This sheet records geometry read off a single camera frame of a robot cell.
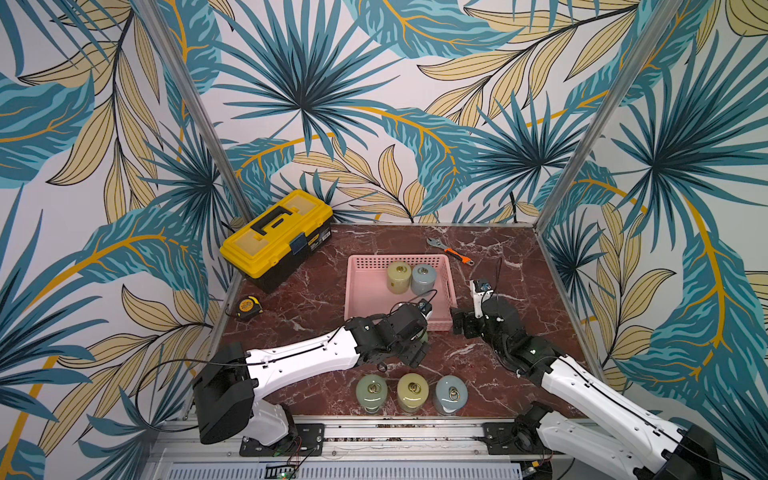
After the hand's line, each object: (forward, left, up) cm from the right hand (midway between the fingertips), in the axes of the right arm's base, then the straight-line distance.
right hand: (468, 305), depth 80 cm
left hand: (-9, +16, -4) cm, 19 cm away
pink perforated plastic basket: (+16, +28, -14) cm, 35 cm away
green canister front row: (-19, +26, -7) cm, 33 cm away
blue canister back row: (+14, +10, -8) cm, 19 cm away
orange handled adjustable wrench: (+29, -5, -15) cm, 33 cm away
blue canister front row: (-21, +7, -6) cm, 23 cm away
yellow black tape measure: (+7, +64, -11) cm, 66 cm away
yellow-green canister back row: (+15, +18, -8) cm, 25 cm away
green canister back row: (-14, +15, +13) cm, 25 cm away
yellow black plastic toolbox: (+20, +56, +2) cm, 60 cm away
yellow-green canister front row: (-20, +16, -7) cm, 26 cm away
